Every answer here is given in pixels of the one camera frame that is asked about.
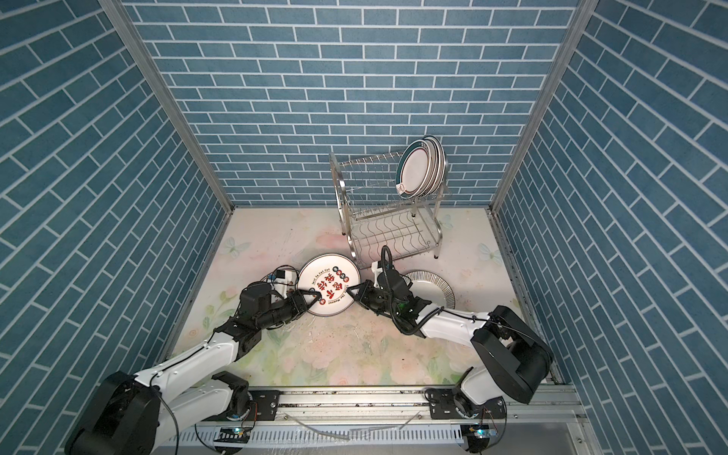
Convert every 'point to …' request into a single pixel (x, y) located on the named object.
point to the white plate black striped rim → (432, 286)
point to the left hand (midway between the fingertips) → (325, 300)
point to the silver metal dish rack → (379, 224)
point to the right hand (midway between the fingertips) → (347, 292)
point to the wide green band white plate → (414, 170)
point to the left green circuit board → (234, 434)
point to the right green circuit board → (479, 437)
